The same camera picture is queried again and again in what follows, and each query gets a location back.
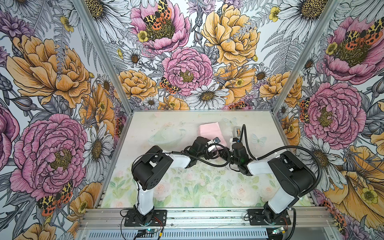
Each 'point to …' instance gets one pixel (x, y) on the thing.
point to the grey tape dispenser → (237, 131)
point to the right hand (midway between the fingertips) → (218, 154)
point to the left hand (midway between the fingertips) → (211, 147)
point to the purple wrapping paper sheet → (212, 131)
